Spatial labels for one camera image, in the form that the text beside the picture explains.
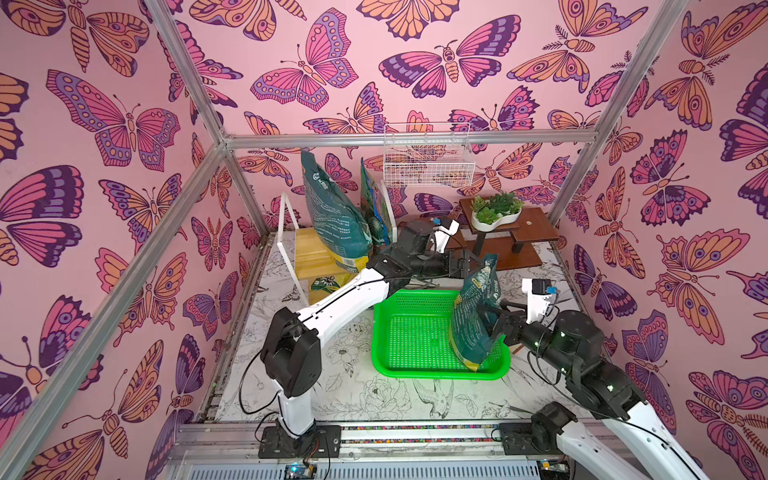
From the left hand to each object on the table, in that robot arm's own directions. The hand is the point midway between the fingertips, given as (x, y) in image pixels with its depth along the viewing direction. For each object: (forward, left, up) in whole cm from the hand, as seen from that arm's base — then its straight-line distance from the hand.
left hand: (477, 264), depth 73 cm
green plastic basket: (-6, +15, -29) cm, 33 cm away
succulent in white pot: (+19, -7, -1) cm, 21 cm away
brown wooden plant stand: (+29, -21, -25) cm, 43 cm away
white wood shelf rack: (+7, +43, -8) cm, 44 cm away
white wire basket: (+40, +9, +5) cm, 42 cm away
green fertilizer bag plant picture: (-17, +4, 0) cm, 18 cm away
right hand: (-11, 0, -2) cm, 11 cm away
